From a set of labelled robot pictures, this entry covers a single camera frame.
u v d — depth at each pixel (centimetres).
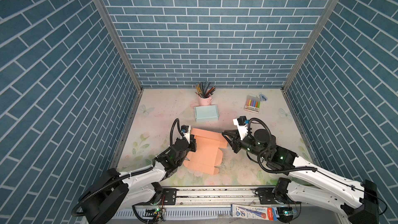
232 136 62
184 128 71
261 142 52
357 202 41
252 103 111
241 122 59
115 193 41
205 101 102
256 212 69
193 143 74
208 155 83
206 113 102
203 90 105
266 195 74
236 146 60
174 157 62
